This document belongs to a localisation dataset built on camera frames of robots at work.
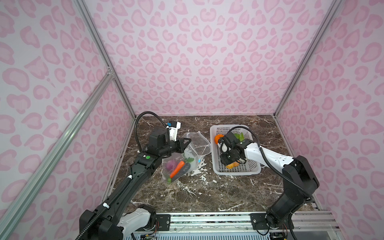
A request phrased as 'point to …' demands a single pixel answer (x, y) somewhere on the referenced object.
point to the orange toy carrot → (180, 165)
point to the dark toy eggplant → (180, 172)
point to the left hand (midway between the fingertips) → (191, 137)
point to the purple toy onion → (171, 165)
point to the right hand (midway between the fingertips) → (225, 158)
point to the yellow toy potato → (234, 164)
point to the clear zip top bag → (199, 146)
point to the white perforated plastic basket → (218, 168)
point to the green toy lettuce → (241, 136)
